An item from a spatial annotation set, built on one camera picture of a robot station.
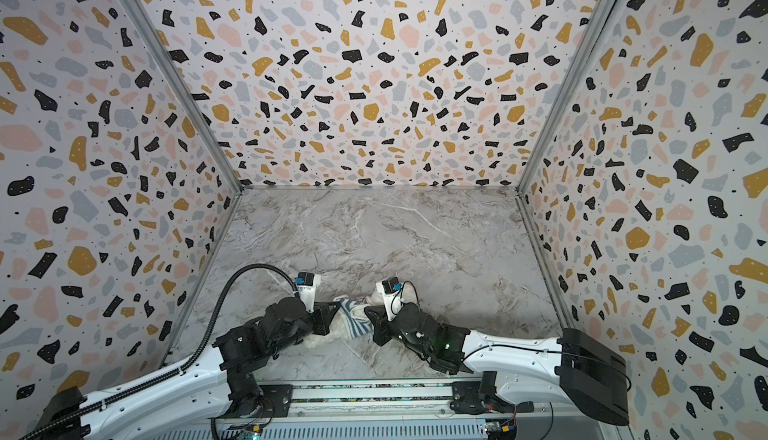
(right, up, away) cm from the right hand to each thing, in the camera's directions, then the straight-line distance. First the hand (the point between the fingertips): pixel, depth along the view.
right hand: (364, 308), depth 73 cm
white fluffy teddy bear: (-6, -6, +2) cm, 9 cm away
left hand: (-5, +1, +3) cm, 6 cm away
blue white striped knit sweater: (-1, -3, +2) cm, 4 cm away
